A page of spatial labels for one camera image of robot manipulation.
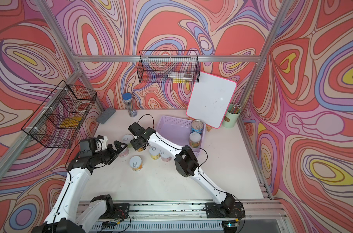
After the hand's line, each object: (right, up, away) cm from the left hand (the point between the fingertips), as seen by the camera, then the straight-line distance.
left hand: (123, 149), depth 79 cm
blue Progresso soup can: (+43, +12, +17) cm, 48 cm away
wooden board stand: (+53, +11, +24) cm, 59 cm away
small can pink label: (+23, -6, +10) cm, 26 cm away
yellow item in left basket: (-23, +15, -7) cm, 28 cm away
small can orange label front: (+6, -10, +6) cm, 13 cm away
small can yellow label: (+16, -4, +11) cm, 20 cm away
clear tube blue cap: (-6, +32, +23) cm, 40 cm away
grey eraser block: (-26, +20, +34) cm, 48 cm away
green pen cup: (+68, +19, +20) cm, 73 cm away
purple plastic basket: (+30, +9, +26) cm, 41 cm away
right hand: (+5, 0, +15) cm, 16 cm away
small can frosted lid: (+6, -3, +16) cm, 17 cm away
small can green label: (-4, +3, +17) cm, 18 cm away
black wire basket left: (-33, +14, -5) cm, 36 cm away
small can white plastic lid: (+41, +3, +15) cm, 44 cm away
